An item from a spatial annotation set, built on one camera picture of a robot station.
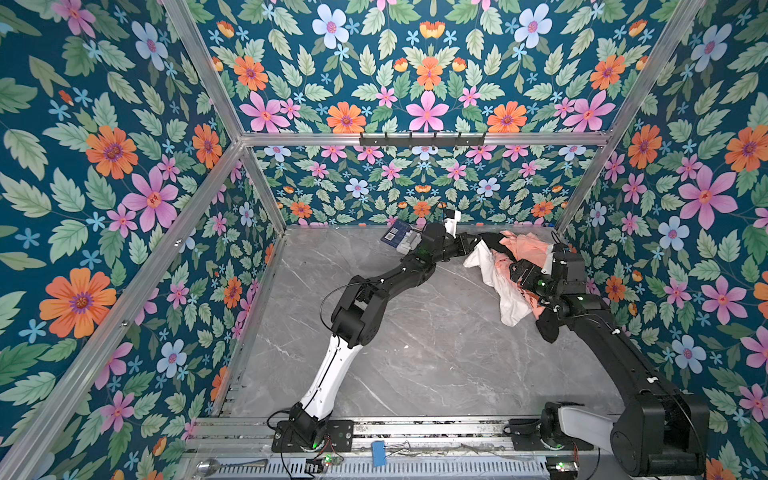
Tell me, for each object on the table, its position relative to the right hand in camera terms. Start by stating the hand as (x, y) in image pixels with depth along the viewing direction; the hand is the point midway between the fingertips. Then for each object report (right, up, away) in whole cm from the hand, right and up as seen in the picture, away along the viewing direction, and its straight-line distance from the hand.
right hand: (523, 268), depth 84 cm
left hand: (-9, +11, +3) cm, 15 cm away
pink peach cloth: (+7, +7, +17) cm, 20 cm away
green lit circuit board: (-52, -45, -13) cm, 70 cm away
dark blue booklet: (-38, +12, +32) cm, 51 cm away
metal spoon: (-79, -46, -15) cm, 93 cm away
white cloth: (+1, -11, +12) cm, 16 cm away
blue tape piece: (-40, -45, -12) cm, 61 cm away
